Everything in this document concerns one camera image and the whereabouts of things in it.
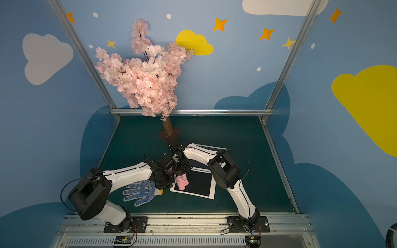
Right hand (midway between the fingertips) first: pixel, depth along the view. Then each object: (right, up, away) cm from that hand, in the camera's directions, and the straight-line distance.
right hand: (177, 174), depth 90 cm
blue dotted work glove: (-18, -7, -4) cm, 20 cm away
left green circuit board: (-23, -26, -19) cm, 39 cm away
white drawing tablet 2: (+14, -6, 0) cm, 15 cm away
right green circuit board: (+39, -28, -17) cm, 51 cm away
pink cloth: (+3, -2, -5) cm, 6 cm away
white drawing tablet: (+13, +15, -28) cm, 35 cm away
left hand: (-1, -4, -4) cm, 6 cm away
